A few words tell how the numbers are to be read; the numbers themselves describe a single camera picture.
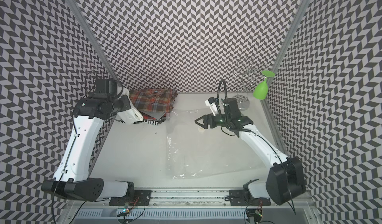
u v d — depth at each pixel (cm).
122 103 63
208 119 67
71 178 37
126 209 67
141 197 73
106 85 50
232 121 60
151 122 99
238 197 77
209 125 67
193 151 89
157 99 100
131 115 69
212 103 68
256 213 68
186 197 75
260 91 88
